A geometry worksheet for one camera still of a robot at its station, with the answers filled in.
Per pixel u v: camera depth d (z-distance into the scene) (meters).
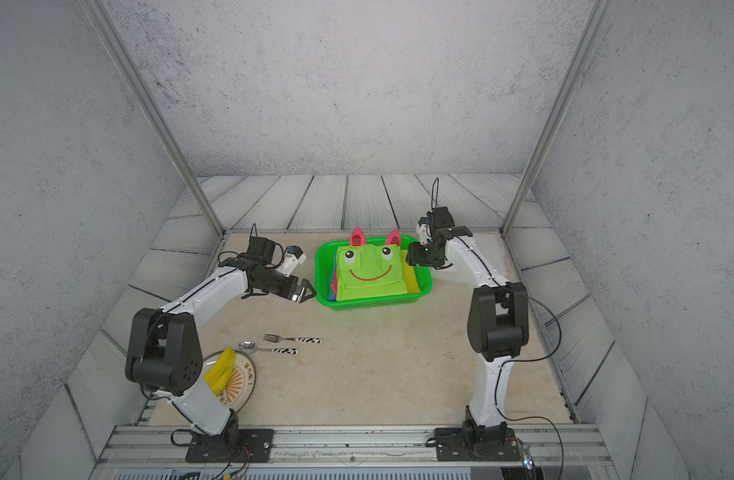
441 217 0.78
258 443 0.73
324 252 1.04
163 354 0.47
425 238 0.88
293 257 0.83
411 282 0.99
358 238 1.08
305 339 0.91
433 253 0.71
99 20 0.70
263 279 0.72
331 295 0.99
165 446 0.75
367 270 1.00
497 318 0.53
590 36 0.73
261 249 0.74
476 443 0.65
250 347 0.88
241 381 0.83
